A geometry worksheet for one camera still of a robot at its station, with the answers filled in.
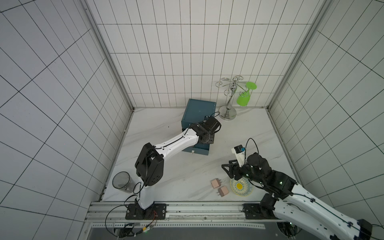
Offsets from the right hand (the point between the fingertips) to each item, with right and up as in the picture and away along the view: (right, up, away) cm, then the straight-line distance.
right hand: (221, 165), depth 72 cm
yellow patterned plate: (+13, -14, +7) cm, 20 cm away
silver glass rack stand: (+13, +28, +43) cm, 53 cm away
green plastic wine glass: (+22, +38, +31) cm, 54 cm away
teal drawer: (-10, +7, +8) cm, 15 cm away
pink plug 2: (+2, -15, +5) cm, 16 cm away
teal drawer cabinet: (-12, +28, +17) cm, 36 cm away
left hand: (-8, +11, +14) cm, 19 cm away
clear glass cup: (-51, -8, +2) cm, 51 cm away
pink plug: (-2, -13, +9) cm, 16 cm away
